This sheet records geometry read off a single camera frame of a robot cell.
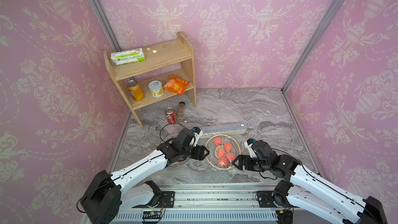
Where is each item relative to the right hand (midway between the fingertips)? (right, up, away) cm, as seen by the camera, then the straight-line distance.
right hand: (239, 163), depth 78 cm
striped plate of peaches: (-7, +4, +10) cm, 13 cm away
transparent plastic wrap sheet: (-7, +4, +10) cm, 13 cm away
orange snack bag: (-33, +41, +10) cm, 53 cm away
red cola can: (-38, +23, +17) cm, 48 cm away
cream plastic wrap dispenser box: (-6, +15, +17) cm, 23 cm away
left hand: (-17, +5, +2) cm, 18 cm away
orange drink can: (-53, +37, +2) cm, 65 cm away
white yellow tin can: (-44, +38, +8) cm, 59 cm away
